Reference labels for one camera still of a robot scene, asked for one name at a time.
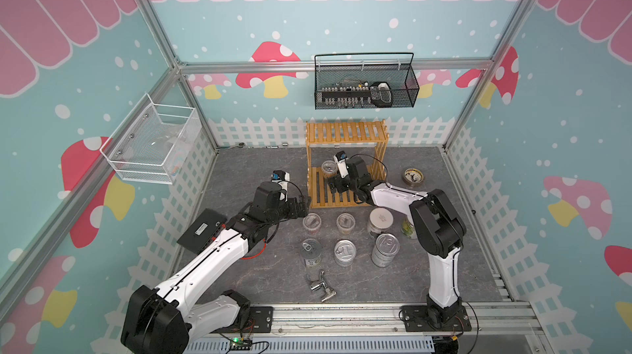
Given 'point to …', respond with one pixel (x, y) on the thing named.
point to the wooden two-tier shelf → (348, 132)
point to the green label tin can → (311, 252)
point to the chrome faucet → (329, 291)
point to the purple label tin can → (345, 252)
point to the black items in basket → (350, 94)
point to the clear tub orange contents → (346, 223)
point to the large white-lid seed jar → (379, 219)
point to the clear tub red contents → (312, 222)
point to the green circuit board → (239, 344)
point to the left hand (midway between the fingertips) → (299, 202)
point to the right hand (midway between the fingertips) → (337, 174)
